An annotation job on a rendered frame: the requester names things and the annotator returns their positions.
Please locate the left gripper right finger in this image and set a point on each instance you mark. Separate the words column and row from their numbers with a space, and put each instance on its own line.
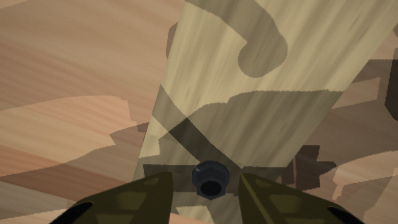
column 263, row 201

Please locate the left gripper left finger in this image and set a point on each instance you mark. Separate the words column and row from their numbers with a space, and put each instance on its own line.
column 144, row 201

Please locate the dark grey hex nut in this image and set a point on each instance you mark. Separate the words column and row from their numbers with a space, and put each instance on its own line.
column 210, row 178

